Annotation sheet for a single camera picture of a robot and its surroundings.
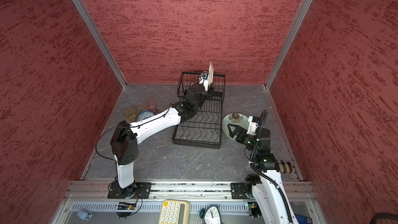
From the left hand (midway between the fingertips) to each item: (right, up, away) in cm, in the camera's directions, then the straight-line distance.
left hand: (208, 84), depth 80 cm
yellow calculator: (-16, -59, -12) cm, 62 cm away
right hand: (+11, -24, -2) cm, 27 cm away
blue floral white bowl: (-40, -18, +14) cm, 46 cm away
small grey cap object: (-54, -58, -16) cm, 80 cm away
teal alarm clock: (+1, -58, -15) cm, 60 cm away
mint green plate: (+20, -21, +20) cm, 35 cm away
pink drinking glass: (-41, -12, +26) cm, 50 cm away
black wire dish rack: (-2, -27, +14) cm, 31 cm away
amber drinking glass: (-52, -17, +21) cm, 59 cm away
